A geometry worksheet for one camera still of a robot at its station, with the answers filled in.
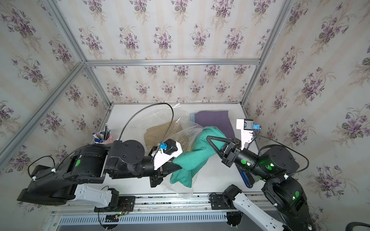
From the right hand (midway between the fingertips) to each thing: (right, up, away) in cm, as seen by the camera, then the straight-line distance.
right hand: (212, 140), depth 45 cm
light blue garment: (-4, +7, +58) cm, 59 cm away
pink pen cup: (-60, -6, +43) cm, 74 cm away
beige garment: (-18, -2, +49) cm, 52 cm away
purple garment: (+15, +5, +55) cm, 58 cm away
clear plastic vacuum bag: (-33, +1, +57) cm, 66 cm away
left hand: (-9, -8, +1) cm, 12 cm away
